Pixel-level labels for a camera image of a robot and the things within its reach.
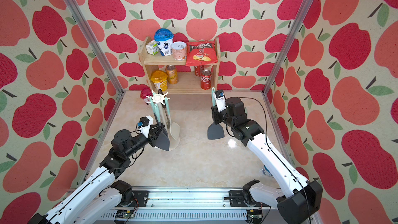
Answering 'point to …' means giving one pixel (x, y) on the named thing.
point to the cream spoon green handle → (174, 127)
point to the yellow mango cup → (159, 78)
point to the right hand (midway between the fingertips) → (215, 109)
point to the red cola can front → (205, 79)
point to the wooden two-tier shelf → (188, 83)
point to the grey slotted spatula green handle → (216, 131)
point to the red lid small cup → (145, 94)
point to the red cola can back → (198, 70)
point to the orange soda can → (172, 74)
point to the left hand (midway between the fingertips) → (163, 128)
